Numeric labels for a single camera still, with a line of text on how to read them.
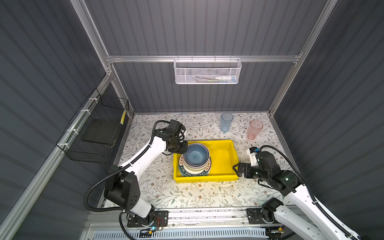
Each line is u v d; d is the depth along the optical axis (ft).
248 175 2.18
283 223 1.97
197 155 2.84
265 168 1.90
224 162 3.07
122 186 1.39
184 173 2.77
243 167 2.23
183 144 2.42
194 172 2.75
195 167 2.58
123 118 2.72
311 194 2.95
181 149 2.42
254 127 3.03
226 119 3.25
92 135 2.31
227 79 2.92
